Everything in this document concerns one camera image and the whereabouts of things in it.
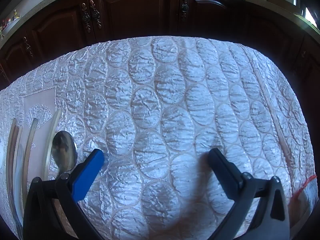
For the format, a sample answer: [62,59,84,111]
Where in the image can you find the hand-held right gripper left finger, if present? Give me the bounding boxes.
[23,149,105,240]

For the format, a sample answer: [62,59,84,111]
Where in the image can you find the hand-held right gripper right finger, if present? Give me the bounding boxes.
[208,148,291,240]

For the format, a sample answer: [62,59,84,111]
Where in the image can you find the metal spoon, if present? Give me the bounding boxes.
[52,131,78,180]

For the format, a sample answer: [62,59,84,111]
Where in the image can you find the red mesh strip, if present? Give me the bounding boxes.
[291,174,318,200]

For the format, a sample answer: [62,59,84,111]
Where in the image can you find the white quilted tablecloth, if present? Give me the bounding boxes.
[0,36,316,240]

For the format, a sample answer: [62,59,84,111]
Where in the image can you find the dark wooden base cabinet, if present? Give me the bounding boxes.
[0,0,320,98]

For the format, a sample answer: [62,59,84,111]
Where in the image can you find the ornate metal cabinet handle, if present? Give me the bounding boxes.
[23,37,34,57]
[180,0,189,22]
[80,3,90,30]
[90,0,102,27]

